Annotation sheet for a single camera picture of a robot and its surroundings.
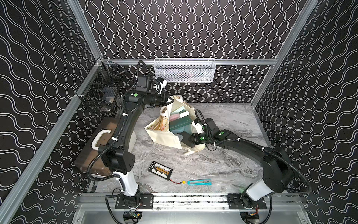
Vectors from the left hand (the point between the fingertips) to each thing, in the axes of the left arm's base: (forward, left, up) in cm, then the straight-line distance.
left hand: (172, 97), depth 74 cm
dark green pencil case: (-3, -5, -19) cm, 19 cm away
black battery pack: (-27, +5, -34) cm, 44 cm away
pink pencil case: (-3, -1, -13) cm, 14 cm away
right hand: (-10, -11, -24) cm, 28 cm away
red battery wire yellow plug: (-32, -9, -36) cm, 49 cm away
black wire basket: (+14, +51, -13) cm, 54 cm away
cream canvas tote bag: (-11, +7, -16) cm, 21 cm away
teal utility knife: (-32, -19, -37) cm, 52 cm away
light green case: (+11, -2, -22) cm, 25 cm away
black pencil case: (-10, -9, -26) cm, 29 cm away
